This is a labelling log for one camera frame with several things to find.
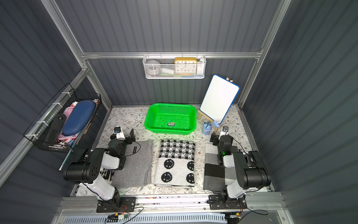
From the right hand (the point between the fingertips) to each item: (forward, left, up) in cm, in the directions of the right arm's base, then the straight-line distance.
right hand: (224, 133), depth 93 cm
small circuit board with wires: (-46, +64, -10) cm, 79 cm away
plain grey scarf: (-25, +55, -4) cm, 60 cm away
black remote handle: (-16, +87, +27) cm, 92 cm away
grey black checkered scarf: (-25, +8, -8) cm, 28 cm away
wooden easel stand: (+14, +10, -1) cm, 17 cm away
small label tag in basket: (+14, +38, -8) cm, 41 cm away
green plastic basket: (+19, +39, -8) cm, 44 cm away
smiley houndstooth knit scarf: (-21, +33, -4) cm, 39 cm away
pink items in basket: (-18, +85, +22) cm, 90 cm away
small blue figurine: (+5, +11, +1) cm, 12 cm away
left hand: (0, +66, +4) cm, 66 cm away
